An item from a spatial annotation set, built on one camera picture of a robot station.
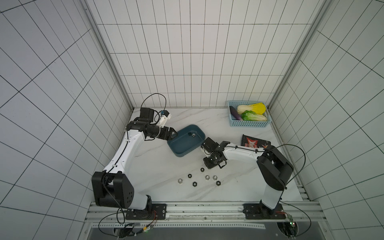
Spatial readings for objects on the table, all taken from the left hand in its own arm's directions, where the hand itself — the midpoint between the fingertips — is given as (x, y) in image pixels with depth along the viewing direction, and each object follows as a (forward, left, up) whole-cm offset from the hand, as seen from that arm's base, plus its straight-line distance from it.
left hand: (171, 136), depth 80 cm
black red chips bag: (+8, -51, -18) cm, 55 cm away
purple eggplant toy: (+33, -45, -18) cm, 59 cm away
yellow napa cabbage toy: (+33, -61, -11) cm, 70 cm away
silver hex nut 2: (-16, -25, -18) cm, 35 cm away
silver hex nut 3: (-18, -5, -20) cm, 27 cm away
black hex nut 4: (-19, -26, -18) cm, 37 cm away
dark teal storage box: (+9, -9, -20) cm, 23 cm away
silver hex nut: (-16, -20, -18) cm, 32 cm away
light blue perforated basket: (+22, -42, -13) cm, 49 cm away
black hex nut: (-11, -18, -19) cm, 28 cm away
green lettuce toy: (+25, -54, -11) cm, 60 cm away
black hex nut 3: (-19, -13, -19) cm, 30 cm away
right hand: (-8, -19, -20) cm, 28 cm away
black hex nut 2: (-15, -10, -19) cm, 26 cm away
